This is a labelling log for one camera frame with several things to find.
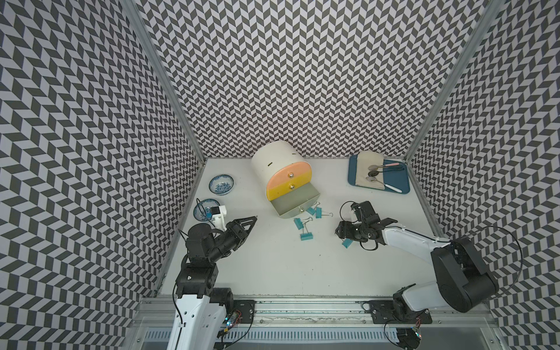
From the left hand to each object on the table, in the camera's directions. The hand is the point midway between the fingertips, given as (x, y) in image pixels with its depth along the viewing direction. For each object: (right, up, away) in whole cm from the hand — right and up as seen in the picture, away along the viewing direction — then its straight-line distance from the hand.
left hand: (256, 222), depth 70 cm
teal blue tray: (+65, +14, +38) cm, 77 cm away
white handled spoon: (+64, +9, +42) cm, 77 cm away
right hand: (+33, -10, +20) cm, 40 cm away
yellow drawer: (+10, +11, +20) cm, 25 cm away
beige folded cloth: (+52, +18, +42) cm, 69 cm away
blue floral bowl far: (-23, +11, +36) cm, 44 cm away
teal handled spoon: (+53, +17, +40) cm, 69 cm away
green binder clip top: (+21, 0, +28) cm, 35 cm away
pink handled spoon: (+55, +20, +42) cm, 72 cm away
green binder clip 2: (+24, -1, +27) cm, 36 cm away
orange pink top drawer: (+10, +17, +15) cm, 25 cm away
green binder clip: (+34, -12, +18) cm, 40 cm away
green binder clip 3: (+16, -6, +24) cm, 29 cm away
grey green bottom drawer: (+12, +4, +22) cm, 26 cm away
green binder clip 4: (+18, -10, +21) cm, 29 cm away
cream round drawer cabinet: (+1, +23, +20) cm, 31 cm away
